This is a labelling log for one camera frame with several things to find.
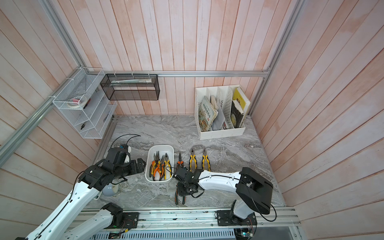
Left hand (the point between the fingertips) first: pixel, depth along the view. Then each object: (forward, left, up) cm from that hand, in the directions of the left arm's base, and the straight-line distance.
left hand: (138, 167), depth 75 cm
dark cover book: (+37, -58, +2) cm, 69 cm away
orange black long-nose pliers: (+11, -21, -14) cm, 27 cm away
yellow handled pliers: (+12, -36, -15) cm, 41 cm away
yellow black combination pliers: (+11, -27, -14) cm, 33 cm away
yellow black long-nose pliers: (+11, -13, -14) cm, 22 cm away
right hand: (-7, -22, -15) cm, 28 cm away
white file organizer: (+36, -47, +6) cm, 59 cm away
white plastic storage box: (+20, -8, -14) cm, 26 cm away
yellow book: (+47, -59, +11) cm, 76 cm away
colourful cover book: (+39, -39, +1) cm, 55 cm away
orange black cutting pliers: (-11, -24, -14) cm, 30 cm away
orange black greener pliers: (+7, -6, -13) cm, 16 cm away
